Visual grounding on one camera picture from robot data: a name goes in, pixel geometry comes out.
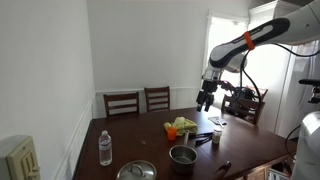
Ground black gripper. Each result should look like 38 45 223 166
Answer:
195 79 220 113

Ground small clear spice bottle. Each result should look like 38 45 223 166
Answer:
212 128 223 145

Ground glass pot lid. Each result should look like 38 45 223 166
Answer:
115 159 158 180

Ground clear plastic water bottle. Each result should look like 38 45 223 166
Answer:
98 129 114 167

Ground white paper packet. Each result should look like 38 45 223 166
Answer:
207 115 229 127

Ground yellow green cloth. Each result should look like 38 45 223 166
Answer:
163 116 199 137

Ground black kitchen tongs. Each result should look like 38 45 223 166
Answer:
194 131 214 147

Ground black bag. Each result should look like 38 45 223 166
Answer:
233 86 258 118

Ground small orange cup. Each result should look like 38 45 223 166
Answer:
166 126 179 142

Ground white framed window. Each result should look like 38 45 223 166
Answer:
200 9 250 105

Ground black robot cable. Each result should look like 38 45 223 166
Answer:
233 42 320 112

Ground steel pot with handle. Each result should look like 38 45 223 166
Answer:
168 130 199 175

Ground orange strap on arm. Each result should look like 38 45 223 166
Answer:
243 30 256 51

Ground black camera on stand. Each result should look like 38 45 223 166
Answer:
298 78 320 105

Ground beige wall light switch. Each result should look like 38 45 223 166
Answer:
0 134 42 180

